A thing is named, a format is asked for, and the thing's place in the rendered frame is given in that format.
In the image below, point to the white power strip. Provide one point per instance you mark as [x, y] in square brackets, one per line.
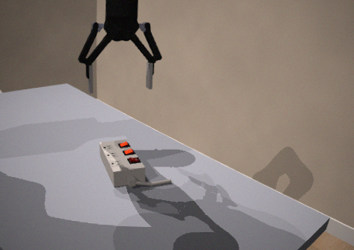
[123, 165]

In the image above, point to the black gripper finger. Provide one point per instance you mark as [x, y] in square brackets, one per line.
[95, 27]
[145, 27]

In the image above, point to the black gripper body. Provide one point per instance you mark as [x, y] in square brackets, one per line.
[122, 14]

